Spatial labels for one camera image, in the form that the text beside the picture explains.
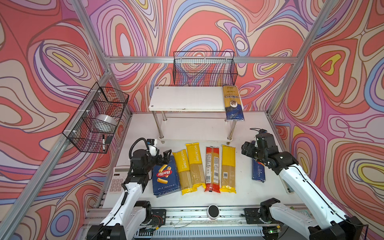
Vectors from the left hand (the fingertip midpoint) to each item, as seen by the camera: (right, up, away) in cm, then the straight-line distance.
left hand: (164, 149), depth 83 cm
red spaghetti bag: (+27, -16, +1) cm, 32 cm away
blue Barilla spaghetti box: (+54, -13, +3) cm, 56 cm away
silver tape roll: (-27, +17, -9) cm, 33 cm away
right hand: (+46, -1, -4) cm, 46 cm away
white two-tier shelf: (+16, +22, +36) cm, 45 cm away
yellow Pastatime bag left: (+12, -18, 0) cm, 22 cm away
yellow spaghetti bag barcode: (+37, -13, +4) cm, 39 cm away
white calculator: (-27, -15, +2) cm, 31 cm away
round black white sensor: (+26, -29, -12) cm, 40 cm away
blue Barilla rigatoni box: (+1, -16, -3) cm, 16 cm away
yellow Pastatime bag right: (+18, -11, +6) cm, 22 cm away
